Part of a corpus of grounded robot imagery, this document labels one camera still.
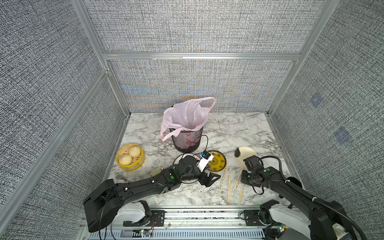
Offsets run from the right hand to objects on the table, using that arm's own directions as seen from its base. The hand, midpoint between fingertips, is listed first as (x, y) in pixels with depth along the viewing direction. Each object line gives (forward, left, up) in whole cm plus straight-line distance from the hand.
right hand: (243, 175), depth 86 cm
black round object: (-5, -24, +6) cm, 26 cm away
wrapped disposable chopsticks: (-3, +3, -1) cm, 4 cm away
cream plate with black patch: (+15, -4, -1) cm, 15 cm away
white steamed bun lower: (+8, +68, +4) cm, 69 cm away
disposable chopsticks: (-6, +13, -2) cm, 15 cm away
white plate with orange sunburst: (-5, +34, +31) cm, 46 cm away
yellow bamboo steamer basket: (+7, +62, +3) cm, 62 cm away
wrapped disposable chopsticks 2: (-10, +3, -2) cm, 10 cm away
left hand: (-4, +17, +15) cm, 23 cm away
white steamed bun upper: (+13, +64, +5) cm, 66 cm away
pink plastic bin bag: (+32, +31, +16) cm, 47 cm away
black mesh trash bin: (+15, +32, +12) cm, 37 cm away
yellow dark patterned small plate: (+9, +13, -2) cm, 16 cm away
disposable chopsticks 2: (-6, +9, -2) cm, 11 cm away
